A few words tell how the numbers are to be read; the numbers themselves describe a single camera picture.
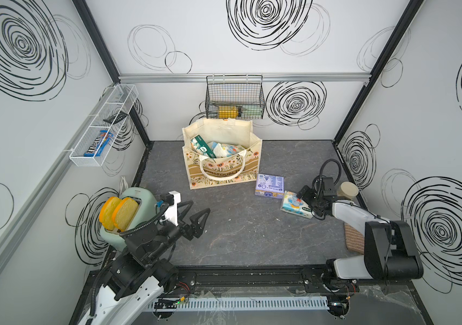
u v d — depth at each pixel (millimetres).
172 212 542
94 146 695
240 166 862
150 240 454
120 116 807
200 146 866
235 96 991
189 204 650
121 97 926
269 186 937
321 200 695
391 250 433
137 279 462
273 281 754
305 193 854
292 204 889
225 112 870
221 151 846
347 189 917
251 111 870
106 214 681
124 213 707
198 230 555
